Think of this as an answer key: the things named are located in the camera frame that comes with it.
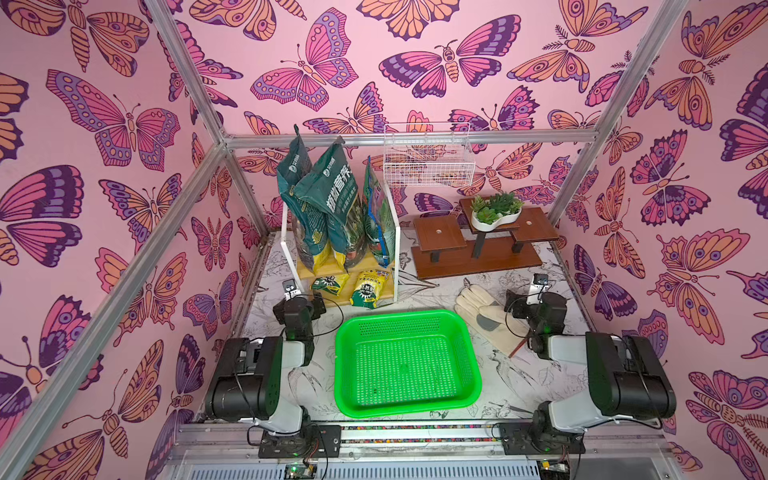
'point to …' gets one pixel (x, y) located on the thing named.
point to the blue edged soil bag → (378, 214)
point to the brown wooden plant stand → (445, 247)
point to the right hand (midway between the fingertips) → (518, 290)
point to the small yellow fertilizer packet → (367, 289)
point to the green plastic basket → (391, 362)
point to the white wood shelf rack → (391, 288)
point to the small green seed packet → (329, 284)
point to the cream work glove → (487, 318)
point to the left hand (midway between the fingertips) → (303, 292)
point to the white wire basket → (431, 164)
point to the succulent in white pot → (488, 214)
